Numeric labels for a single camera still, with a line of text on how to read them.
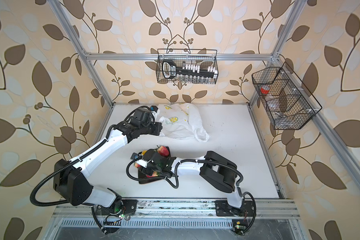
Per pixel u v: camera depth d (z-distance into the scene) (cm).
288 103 74
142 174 73
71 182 41
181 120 96
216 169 52
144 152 88
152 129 70
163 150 90
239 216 71
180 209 75
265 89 87
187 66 82
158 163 65
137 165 72
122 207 73
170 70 85
